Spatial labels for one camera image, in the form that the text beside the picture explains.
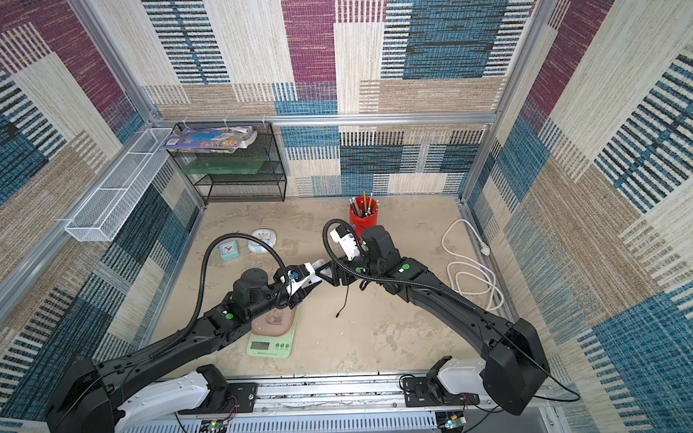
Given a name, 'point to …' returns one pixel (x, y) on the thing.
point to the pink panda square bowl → (276, 322)
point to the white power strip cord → (473, 277)
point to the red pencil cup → (360, 223)
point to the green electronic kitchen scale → (273, 346)
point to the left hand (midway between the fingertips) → (313, 271)
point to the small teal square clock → (229, 251)
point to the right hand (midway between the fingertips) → (329, 272)
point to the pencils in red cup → (364, 210)
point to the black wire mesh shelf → (253, 174)
